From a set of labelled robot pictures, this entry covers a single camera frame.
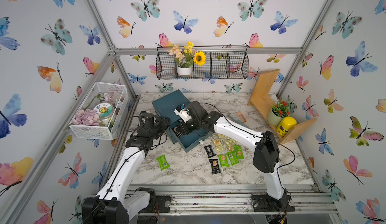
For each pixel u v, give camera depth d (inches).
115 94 31.0
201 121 24.6
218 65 38.8
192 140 29.3
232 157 34.7
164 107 34.2
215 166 33.3
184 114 29.1
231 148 35.8
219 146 36.4
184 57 33.8
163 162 34.1
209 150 35.5
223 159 34.3
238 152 34.1
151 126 24.1
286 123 33.0
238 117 42.1
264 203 29.0
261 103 41.9
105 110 25.8
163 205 29.0
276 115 34.6
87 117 23.5
